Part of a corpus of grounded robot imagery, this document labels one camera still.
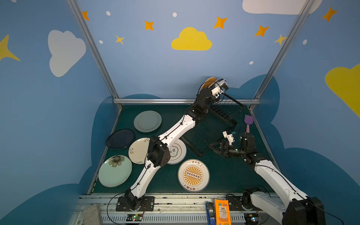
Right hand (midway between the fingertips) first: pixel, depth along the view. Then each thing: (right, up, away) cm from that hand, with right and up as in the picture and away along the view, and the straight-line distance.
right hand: (213, 147), depth 78 cm
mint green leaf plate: (-61, -17, +10) cm, 64 cm away
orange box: (+2, -31, -10) cm, 33 cm away
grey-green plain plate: (-45, +14, +34) cm, 58 cm away
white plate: (-21, -7, +16) cm, 27 cm away
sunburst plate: (-11, -19, +7) cm, 22 cm away
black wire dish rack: (+13, +23, +16) cm, 31 cm away
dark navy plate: (-63, +1, +23) cm, 67 cm away
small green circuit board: (-43, -35, -6) cm, 56 cm away
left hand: (0, +37, 0) cm, 37 cm away
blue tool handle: (-3, -32, -8) cm, 33 cm away
